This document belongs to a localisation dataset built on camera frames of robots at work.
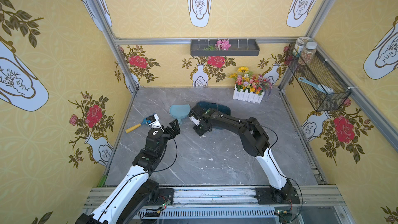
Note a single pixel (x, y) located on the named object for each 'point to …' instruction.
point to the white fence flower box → (250, 87)
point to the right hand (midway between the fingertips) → (204, 126)
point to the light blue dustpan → (179, 111)
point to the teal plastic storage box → (221, 109)
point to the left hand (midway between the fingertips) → (165, 122)
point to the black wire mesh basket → (318, 72)
